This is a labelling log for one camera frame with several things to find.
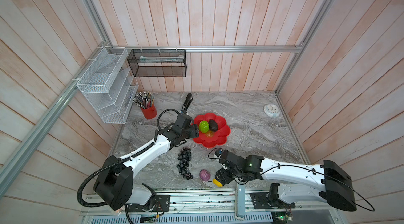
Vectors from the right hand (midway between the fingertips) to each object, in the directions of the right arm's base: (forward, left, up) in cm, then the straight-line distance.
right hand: (220, 174), depth 78 cm
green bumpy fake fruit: (+28, +9, +1) cm, 29 cm away
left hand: (+19, +14, +8) cm, 25 cm away
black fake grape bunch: (+8, +19, +1) cm, 20 cm away
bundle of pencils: (+38, +45, +14) cm, 61 cm away
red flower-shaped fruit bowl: (+22, +3, -4) cm, 22 cm away
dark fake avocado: (+30, +3, 0) cm, 30 cm away
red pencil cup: (+35, +43, +4) cm, 56 cm away
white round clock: (+44, -38, -2) cm, 59 cm away
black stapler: (+50, +20, -1) cm, 54 cm away
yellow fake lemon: (-4, +2, 0) cm, 4 cm away
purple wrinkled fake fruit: (-1, +8, 0) cm, 8 cm away
